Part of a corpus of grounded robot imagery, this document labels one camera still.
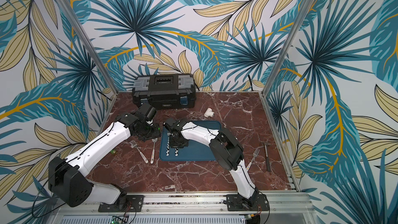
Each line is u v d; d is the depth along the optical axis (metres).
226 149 0.55
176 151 0.88
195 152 0.89
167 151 0.88
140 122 0.57
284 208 0.76
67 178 0.39
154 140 0.91
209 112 1.06
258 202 0.65
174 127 0.68
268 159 0.88
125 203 0.69
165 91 0.99
